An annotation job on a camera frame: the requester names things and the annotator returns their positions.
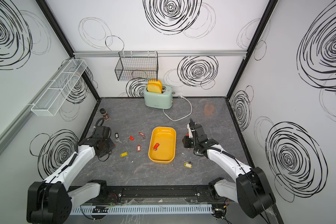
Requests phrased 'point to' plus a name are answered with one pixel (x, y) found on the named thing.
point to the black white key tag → (116, 136)
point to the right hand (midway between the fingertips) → (184, 140)
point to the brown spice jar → (103, 111)
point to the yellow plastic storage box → (166, 137)
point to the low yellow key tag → (188, 165)
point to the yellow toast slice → (154, 86)
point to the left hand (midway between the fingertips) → (109, 147)
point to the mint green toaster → (163, 100)
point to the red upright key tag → (155, 148)
